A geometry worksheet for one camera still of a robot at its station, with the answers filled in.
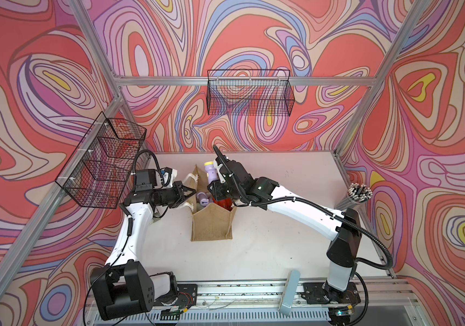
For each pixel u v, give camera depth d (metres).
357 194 0.81
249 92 0.96
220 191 0.66
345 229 0.44
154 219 0.91
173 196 0.67
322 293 0.73
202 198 0.85
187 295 0.72
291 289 0.73
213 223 0.81
